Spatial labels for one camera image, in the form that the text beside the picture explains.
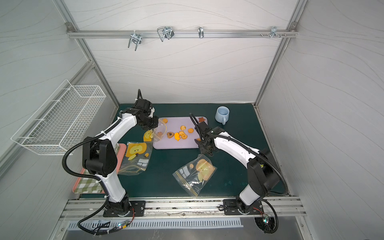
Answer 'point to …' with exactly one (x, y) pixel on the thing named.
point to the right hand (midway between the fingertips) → (205, 147)
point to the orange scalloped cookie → (190, 130)
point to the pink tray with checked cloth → (86, 183)
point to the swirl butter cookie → (183, 127)
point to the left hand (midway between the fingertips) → (158, 125)
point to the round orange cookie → (165, 120)
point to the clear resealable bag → (155, 134)
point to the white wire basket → (56, 128)
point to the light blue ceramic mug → (222, 114)
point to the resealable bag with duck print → (136, 158)
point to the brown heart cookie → (170, 134)
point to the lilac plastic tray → (180, 134)
